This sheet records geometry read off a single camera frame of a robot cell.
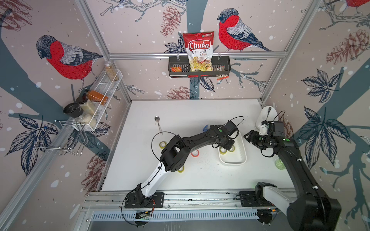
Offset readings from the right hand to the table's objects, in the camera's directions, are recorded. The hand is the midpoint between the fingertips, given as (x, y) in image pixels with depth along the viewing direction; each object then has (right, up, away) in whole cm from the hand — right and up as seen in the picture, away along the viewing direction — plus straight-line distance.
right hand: (247, 136), depth 82 cm
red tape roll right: (-30, -13, +8) cm, 34 cm away
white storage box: (-3, -14, +8) cm, 16 cm away
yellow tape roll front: (-6, -10, +8) cm, 14 cm away
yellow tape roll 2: (-12, -11, +8) cm, 18 cm away
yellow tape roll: (-39, -22, +1) cm, 44 cm away
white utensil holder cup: (+14, +11, +10) cm, 21 cm away
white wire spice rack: (-81, +15, -14) cm, 83 cm away
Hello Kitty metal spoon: (-58, +9, +25) cm, 64 cm away
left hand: (-7, -6, +5) cm, 11 cm away
